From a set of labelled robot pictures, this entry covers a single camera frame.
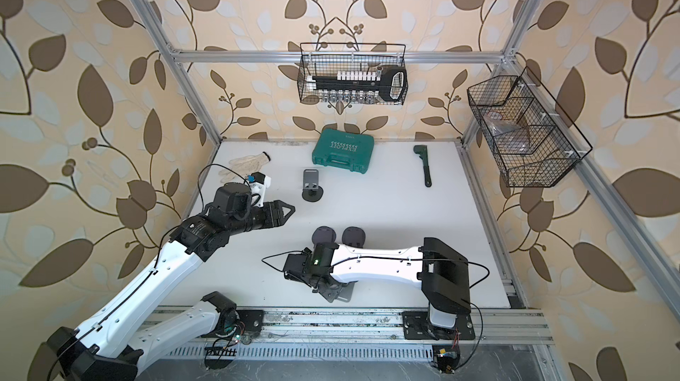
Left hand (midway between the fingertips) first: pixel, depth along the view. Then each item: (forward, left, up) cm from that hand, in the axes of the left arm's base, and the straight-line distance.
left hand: (285, 206), depth 73 cm
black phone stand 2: (-20, -16, -7) cm, 26 cm away
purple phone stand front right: (+2, -20, -22) cm, 30 cm away
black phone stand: (+20, -3, -21) cm, 29 cm away
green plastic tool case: (+38, -18, -18) cm, 46 cm away
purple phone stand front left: (+2, -9, -22) cm, 24 cm away
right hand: (-15, -15, -16) cm, 27 cm away
